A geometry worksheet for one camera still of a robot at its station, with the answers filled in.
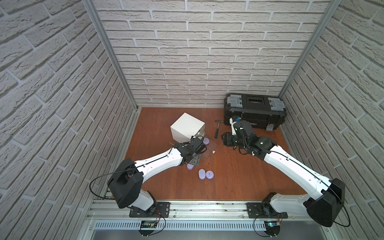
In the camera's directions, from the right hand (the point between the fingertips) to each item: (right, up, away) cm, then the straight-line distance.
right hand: (227, 135), depth 78 cm
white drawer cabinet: (-24, +4, +14) cm, 28 cm away
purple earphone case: (-11, -6, +19) cm, 23 cm away
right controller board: (+20, -44, -8) cm, 49 cm away
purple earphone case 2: (-21, -19, +7) cm, 29 cm away
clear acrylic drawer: (-8, -10, +17) cm, 21 cm away
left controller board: (-41, -44, -6) cm, 61 cm away
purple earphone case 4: (-9, -23, +5) cm, 26 cm away
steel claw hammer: (-2, +2, +28) cm, 28 cm away
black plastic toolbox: (+26, +14, +17) cm, 34 cm away
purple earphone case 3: (-14, -23, +7) cm, 27 cm away
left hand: (-19, -12, +6) cm, 23 cm away
